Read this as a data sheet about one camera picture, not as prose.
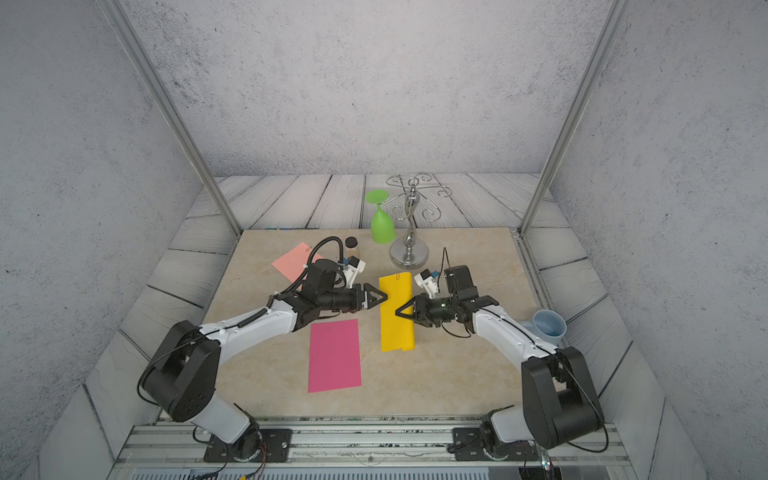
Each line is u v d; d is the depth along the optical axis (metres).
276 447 0.73
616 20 0.71
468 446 0.71
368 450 0.73
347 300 0.75
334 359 0.87
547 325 0.89
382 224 0.98
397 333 0.78
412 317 0.75
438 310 0.75
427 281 0.79
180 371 0.45
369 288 0.76
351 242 1.04
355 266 0.79
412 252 1.12
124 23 0.72
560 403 0.42
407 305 0.78
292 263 1.14
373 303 0.77
